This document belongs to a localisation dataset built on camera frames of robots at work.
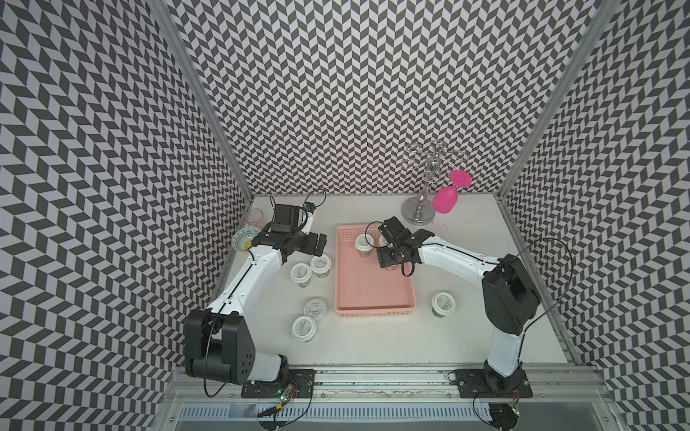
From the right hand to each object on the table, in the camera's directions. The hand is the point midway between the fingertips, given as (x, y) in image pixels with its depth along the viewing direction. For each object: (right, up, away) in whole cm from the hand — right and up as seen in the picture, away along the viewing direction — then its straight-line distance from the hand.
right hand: (391, 258), depth 92 cm
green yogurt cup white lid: (-5, +7, -17) cm, 19 cm away
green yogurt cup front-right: (+14, -12, -11) cm, 22 cm away
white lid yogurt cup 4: (-27, -18, -15) cm, 36 cm away
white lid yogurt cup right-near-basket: (-1, -1, -11) cm, 11 cm away
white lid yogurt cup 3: (-30, -5, -4) cm, 31 cm away
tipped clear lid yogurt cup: (-25, -14, -11) cm, 30 cm away
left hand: (-27, +7, -6) cm, 29 cm away
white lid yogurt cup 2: (-24, -2, -2) cm, 24 cm away
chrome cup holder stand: (+15, +35, -2) cm, 38 cm away
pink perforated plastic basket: (-10, -12, +3) cm, 15 cm away
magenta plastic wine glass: (+20, +21, +6) cm, 29 cm away
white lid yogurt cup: (-11, +5, +4) cm, 12 cm away
